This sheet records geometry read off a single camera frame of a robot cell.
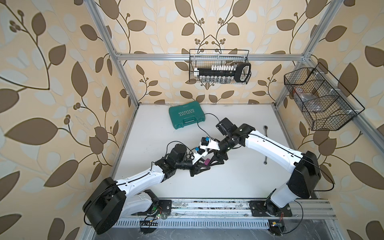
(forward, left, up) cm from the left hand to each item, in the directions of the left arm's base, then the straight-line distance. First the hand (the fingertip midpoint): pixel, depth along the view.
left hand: (206, 163), depth 75 cm
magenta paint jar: (0, 0, +3) cm, 3 cm away
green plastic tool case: (+41, +13, -9) cm, 44 cm away
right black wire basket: (+21, -59, +22) cm, 66 cm away
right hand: (+3, -1, +2) cm, 4 cm away
